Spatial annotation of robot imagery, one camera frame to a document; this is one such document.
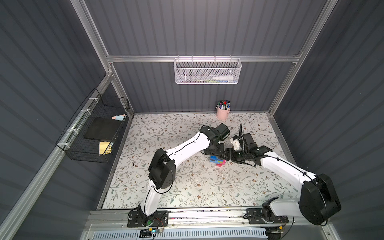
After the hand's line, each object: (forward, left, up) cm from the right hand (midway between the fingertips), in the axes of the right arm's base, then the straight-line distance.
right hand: (225, 158), depth 84 cm
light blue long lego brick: (0, +4, -3) cm, 5 cm away
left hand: (0, +3, +3) cm, 4 cm away
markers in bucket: (+42, -3, +3) cm, 42 cm away
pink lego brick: (-1, +1, -4) cm, 4 cm away
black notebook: (+5, +62, +21) cm, 66 cm away
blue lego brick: (0, +7, 0) cm, 7 cm away
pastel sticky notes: (+15, +60, +18) cm, 64 cm away
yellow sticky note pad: (-8, +54, +25) cm, 60 cm away
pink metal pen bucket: (+40, -3, -5) cm, 40 cm away
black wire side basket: (-6, +69, +25) cm, 73 cm away
